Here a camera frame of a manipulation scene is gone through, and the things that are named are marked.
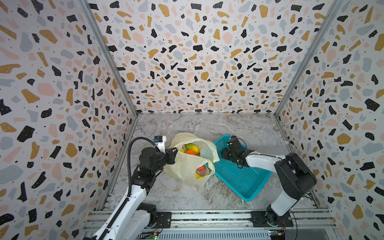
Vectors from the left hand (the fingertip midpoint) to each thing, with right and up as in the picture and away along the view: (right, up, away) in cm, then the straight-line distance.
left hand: (178, 146), depth 76 cm
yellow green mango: (+4, -3, +22) cm, 22 cm away
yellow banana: (+10, -19, +12) cm, 25 cm away
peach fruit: (+13, -18, +14) cm, 26 cm away
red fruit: (+12, -14, +12) cm, 22 cm away
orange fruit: (+5, -6, +18) cm, 20 cm away
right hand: (+25, -5, +19) cm, 31 cm away
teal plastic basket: (+39, -22, +12) cm, 46 cm away
